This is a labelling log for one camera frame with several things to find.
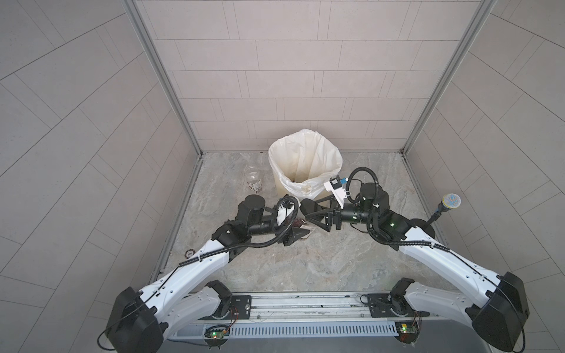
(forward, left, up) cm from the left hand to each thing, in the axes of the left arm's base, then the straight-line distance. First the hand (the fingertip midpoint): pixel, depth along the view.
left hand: (305, 222), depth 69 cm
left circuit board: (-28, +25, -16) cm, 41 cm away
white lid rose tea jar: (+25, +21, -7) cm, 33 cm away
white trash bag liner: (+31, -1, -4) cm, 31 cm away
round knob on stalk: (+5, -46, +5) cm, 46 cm away
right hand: (0, -2, +5) cm, 5 cm away
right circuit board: (-26, -32, -20) cm, 46 cm away
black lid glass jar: (-3, +3, +5) cm, 7 cm away
